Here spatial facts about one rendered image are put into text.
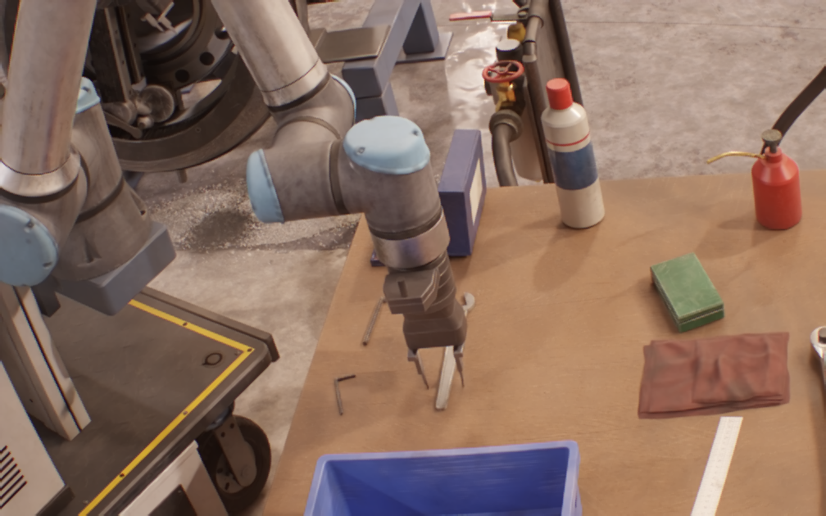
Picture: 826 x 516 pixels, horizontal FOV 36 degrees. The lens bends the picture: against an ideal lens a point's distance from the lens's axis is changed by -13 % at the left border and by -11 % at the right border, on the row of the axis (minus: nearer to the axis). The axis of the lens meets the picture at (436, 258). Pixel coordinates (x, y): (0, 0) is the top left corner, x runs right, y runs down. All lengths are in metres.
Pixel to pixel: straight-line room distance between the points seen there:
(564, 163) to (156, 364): 0.76
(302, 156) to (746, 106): 1.71
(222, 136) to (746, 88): 1.23
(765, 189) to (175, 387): 0.98
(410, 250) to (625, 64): 1.81
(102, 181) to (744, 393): 0.93
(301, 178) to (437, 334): 0.28
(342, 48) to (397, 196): 1.57
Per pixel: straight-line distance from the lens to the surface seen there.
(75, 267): 2.01
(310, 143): 1.70
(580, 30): 3.62
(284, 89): 1.76
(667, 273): 1.91
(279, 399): 2.66
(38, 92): 1.68
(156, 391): 2.25
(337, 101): 1.79
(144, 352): 2.35
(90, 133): 1.94
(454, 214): 2.01
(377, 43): 3.17
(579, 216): 2.05
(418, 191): 1.66
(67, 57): 1.66
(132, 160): 2.98
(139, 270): 2.03
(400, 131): 1.65
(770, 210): 1.99
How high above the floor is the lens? 1.67
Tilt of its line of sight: 35 degrees down
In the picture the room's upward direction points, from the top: 15 degrees counter-clockwise
